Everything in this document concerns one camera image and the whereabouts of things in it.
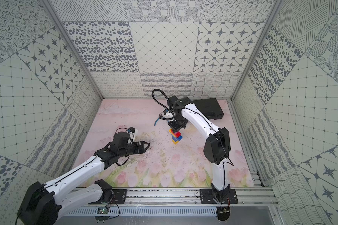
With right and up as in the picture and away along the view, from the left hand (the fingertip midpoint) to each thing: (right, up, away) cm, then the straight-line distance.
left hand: (148, 146), depth 80 cm
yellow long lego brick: (+12, +8, +8) cm, 17 cm away
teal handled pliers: (+1, +13, +27) cm, 30 cm away
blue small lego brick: (+19, +4, +6) cm, 20 cm away
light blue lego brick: (+16, +3, +8) cm, 18 cm away
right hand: (+18, +9, +4) cm, 20 cm away
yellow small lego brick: (+16, -1, +15) cm, 22 cm away
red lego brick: (+17, +6, +5) cm, 19 cm away
